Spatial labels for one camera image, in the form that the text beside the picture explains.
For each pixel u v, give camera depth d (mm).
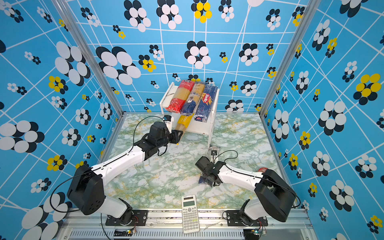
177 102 738
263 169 866
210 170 665
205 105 732
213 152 771
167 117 729
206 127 851
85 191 423
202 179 843
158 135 643
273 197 422
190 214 738
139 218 733
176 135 724
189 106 735
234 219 727
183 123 835
